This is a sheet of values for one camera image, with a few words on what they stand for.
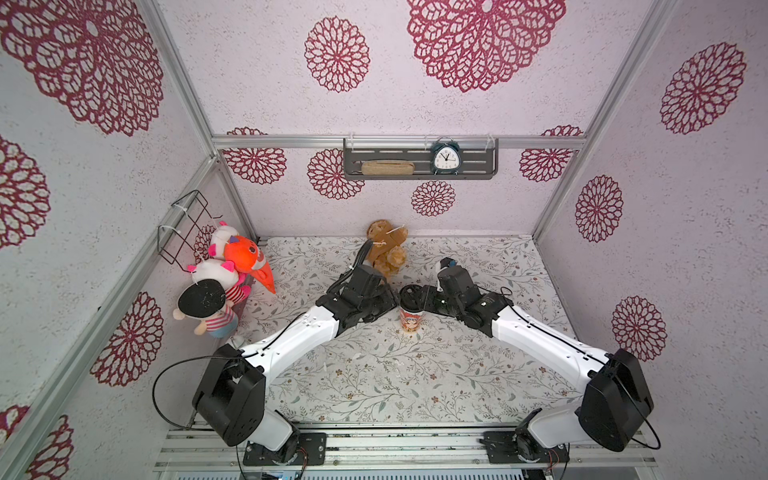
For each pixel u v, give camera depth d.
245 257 0.85
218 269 0.85
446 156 0.90
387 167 0.88
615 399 0.41
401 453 0.73
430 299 0.73
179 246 0.75
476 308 0.60
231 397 0.42
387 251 1.04
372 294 0.66
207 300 0.76
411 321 0.86
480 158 0.93
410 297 0.81
